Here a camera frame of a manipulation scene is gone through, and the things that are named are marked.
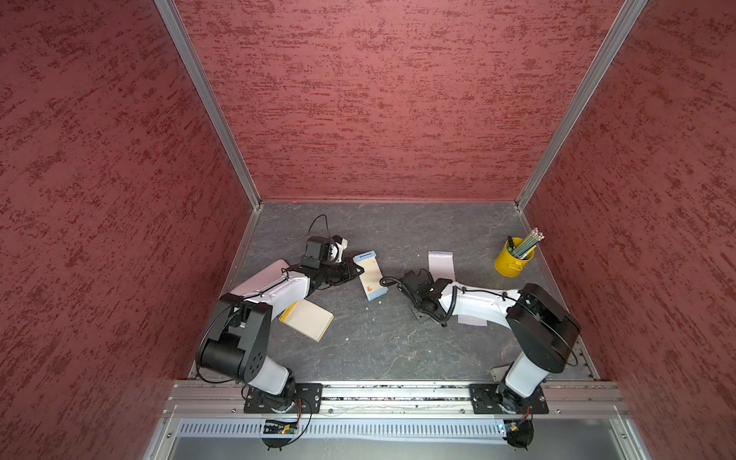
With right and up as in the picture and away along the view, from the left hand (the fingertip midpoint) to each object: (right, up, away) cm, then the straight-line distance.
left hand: (362, 275), depth 88 cm
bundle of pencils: (+55, +11, +2) cm, 56 cm away
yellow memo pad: (-18, -13, -1) cm, 22 cm away
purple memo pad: (+29, +1, +14) cm, 32 cm away
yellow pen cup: (+49, +2, +5) cm, 50 cm away
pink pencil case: (-36, -2, +8) cm, 37 cm away
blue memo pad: (+3, -1, +2) cm, 3 cm away
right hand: (+21, -12, +2) cm, 24 cm away
